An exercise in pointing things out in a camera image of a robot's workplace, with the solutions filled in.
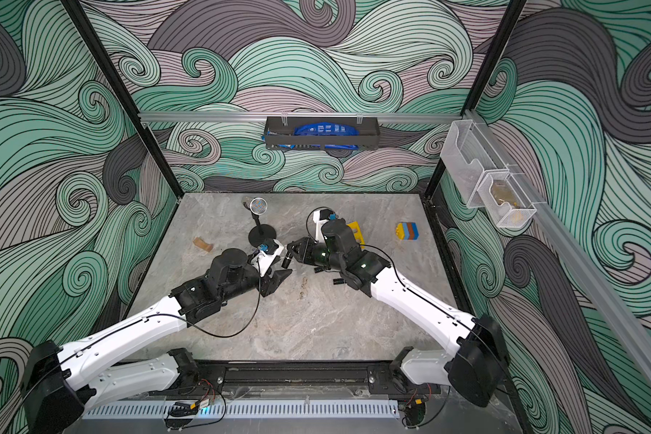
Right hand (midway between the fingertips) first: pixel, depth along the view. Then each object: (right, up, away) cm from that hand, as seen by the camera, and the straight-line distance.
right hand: (293, 246), depth 73 cm
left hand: (-2, -4, +1) cm, 5 cm away
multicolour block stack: (+42, +2, +32) cm, 53 cm away
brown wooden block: (-40, -2, +30) cm, 50 cm away
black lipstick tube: (-1, -3, -1) cm, 4 cm away
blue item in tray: (+10, +39, +20) cm, 45 cm away
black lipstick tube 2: (+14, -15, +20) cm, 28 cm away
